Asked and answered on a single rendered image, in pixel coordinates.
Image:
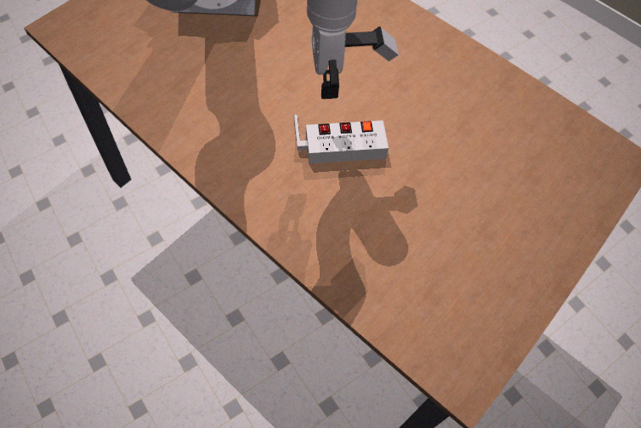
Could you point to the white power strip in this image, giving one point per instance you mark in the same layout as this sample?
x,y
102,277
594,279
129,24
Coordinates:
x,y
342,142

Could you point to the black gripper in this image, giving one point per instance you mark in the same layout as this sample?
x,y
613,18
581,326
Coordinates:
x,y
328,49

